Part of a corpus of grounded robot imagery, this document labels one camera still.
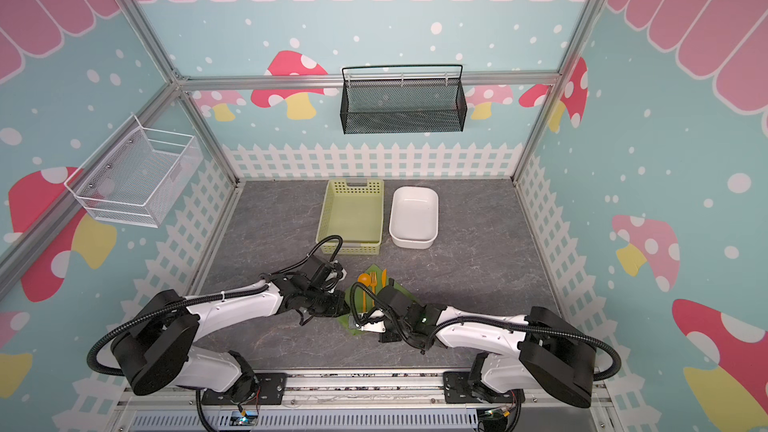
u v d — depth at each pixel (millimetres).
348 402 730
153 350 430
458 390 739
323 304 743
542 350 420
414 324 616
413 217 1086
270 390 738
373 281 923
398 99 945
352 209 1110
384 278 937
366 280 918
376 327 690
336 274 763
